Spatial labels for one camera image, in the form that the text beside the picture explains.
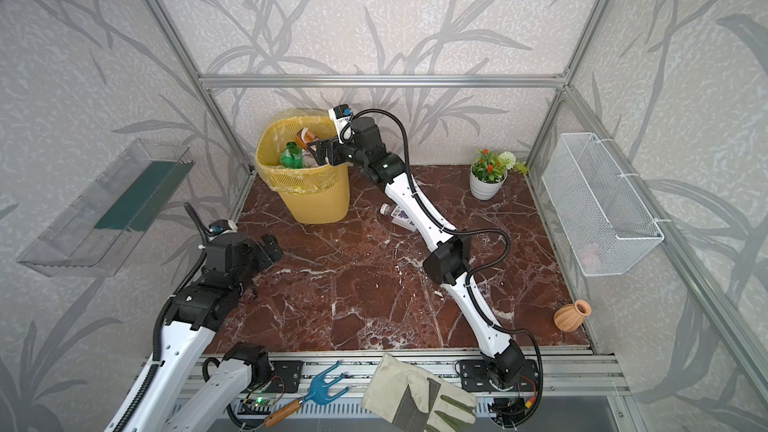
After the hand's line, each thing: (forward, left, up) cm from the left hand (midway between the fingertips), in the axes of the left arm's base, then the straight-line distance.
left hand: (267, 236), depth 75 cm
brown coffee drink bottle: (+30, -5, +7) cm, 31 cm away
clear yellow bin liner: (+33, +7, +3) cm, 34 cm away
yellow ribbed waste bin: (+14, -10, 0) cm, 17 cm away
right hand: (+25, -12, +13) cm, 31 cm away
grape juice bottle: (+19, -33, -18) cm, 42 cm away
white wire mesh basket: (-3, -77, +14) cm, 78 cm away
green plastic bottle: (+29, +1, 0) cm, 29 cm away
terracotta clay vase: (-16, -78, -12) cm, 81 cm away
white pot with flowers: (+30, -64, -6) cm, 70 cm away
